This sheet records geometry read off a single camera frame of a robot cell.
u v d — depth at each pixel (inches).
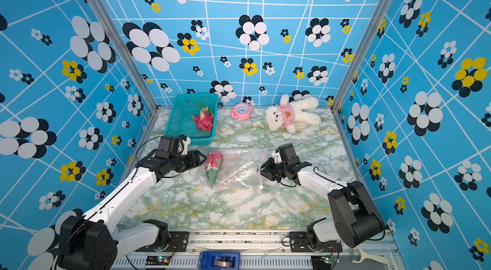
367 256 27.3
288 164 27.4
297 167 26.0
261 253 28.5
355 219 16.6
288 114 41.3
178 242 28.9
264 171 31.2
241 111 45.5
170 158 25.1
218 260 26.7
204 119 40.1
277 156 33.2
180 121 44.0
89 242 15.4
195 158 29.4
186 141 30.8
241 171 35.9
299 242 28.8
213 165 34.1
